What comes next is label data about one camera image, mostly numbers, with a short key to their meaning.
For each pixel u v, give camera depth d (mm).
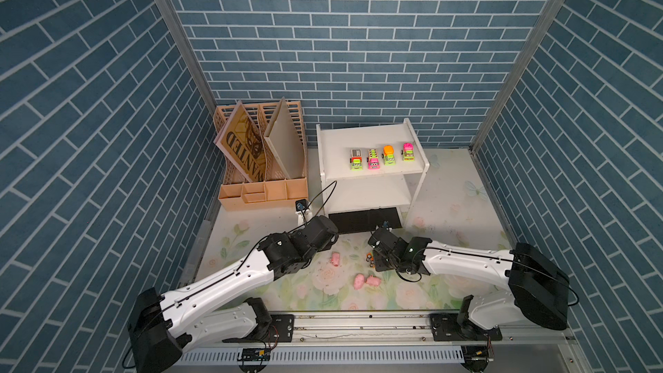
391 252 642
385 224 787
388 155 685
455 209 1014
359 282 806
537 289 427
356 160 671
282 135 992
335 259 845
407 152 694
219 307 452
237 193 951
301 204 672
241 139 932
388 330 745
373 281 806
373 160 678
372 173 678
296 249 538
